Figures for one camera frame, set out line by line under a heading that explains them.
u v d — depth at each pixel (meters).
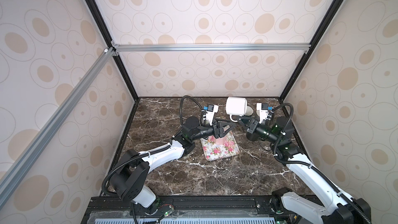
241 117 0.70
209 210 0.73
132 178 0.43
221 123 0.67
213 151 0.92
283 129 0.54
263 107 0.65
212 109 0.66
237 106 0.67
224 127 0.72
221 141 0.93
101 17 0.80
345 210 0.39
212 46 0.92
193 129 0.59
